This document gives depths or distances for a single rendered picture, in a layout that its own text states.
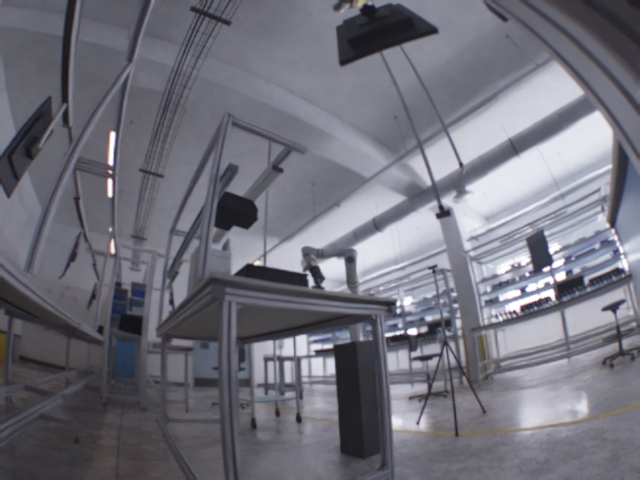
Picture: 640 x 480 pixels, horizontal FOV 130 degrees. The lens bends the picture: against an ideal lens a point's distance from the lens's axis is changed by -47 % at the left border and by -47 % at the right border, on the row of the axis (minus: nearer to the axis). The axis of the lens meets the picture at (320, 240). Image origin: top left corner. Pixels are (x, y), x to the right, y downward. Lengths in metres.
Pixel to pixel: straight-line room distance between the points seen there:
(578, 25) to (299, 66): 3.42
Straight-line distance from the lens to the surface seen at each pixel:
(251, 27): 3.34
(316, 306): 1.09
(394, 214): 5.32
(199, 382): 8.22
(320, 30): 3.34
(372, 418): 2.07
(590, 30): 0.20
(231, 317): 0.90
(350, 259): 1.88
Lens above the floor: 0.72
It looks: 25 degrees up
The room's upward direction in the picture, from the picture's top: 4 degrees counter-clockwise
